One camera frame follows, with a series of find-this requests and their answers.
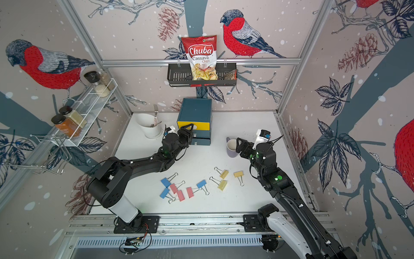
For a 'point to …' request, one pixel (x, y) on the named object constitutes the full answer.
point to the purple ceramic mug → (231, 145)
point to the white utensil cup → (145, 120)
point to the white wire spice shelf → (88, 106)
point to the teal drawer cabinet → (198, 112)
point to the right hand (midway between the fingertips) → (242, 139)
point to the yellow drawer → (197, 125)
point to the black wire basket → (181, 75)
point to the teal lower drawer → (201, 141)
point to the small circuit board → (135, 241)
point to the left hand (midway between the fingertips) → (197, 124)
